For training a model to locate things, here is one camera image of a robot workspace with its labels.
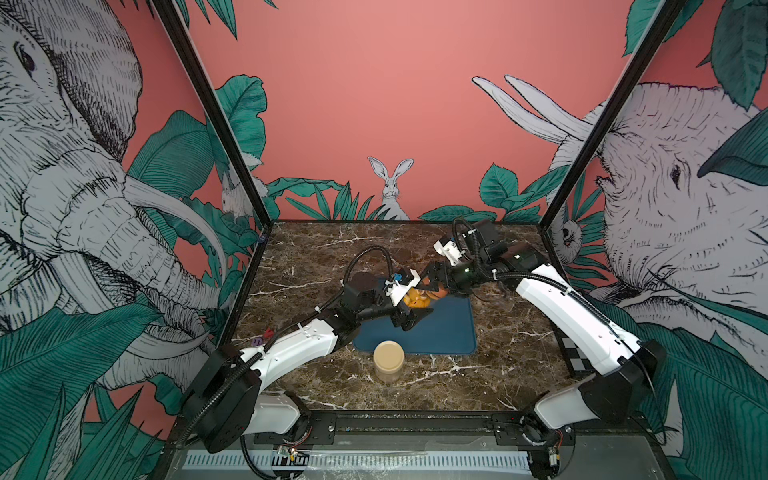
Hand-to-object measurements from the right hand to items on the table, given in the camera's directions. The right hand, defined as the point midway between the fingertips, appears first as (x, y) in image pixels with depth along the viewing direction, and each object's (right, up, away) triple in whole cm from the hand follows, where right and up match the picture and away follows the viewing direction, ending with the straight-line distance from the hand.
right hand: (421, 283), depth 71 cm
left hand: (+1, -3, +4) cm, 5 cm away
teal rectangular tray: (+10, -16, +17) cm, 25 cm away
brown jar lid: (+4, -2, -4) cm, 6 cm away
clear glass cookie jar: (0, -4, -1) cm, 4 cm away
